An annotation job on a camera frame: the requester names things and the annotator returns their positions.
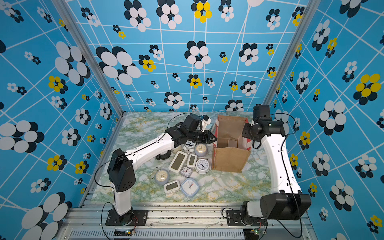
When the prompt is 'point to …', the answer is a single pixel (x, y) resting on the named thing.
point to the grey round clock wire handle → (161, 176)
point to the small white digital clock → (192, 160)
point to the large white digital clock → (177, 162)
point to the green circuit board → (123, 232)
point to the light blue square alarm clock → (189, 187)
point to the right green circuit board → (255, 231)
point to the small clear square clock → (186, 172)
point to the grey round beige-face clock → (200, 150)
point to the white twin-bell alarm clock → (202, 166)
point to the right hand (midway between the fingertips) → (251, 132)
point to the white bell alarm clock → (189, 147)
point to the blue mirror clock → (232, 143)
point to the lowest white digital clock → (171, 187)
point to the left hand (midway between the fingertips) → (219, 138)
